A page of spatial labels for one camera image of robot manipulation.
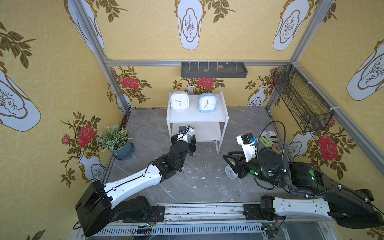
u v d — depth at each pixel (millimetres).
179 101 716
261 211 651
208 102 706
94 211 394
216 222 717
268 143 1003
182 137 647
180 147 559
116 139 799
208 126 921
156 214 728
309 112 833
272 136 1050
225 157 567
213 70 924
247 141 475
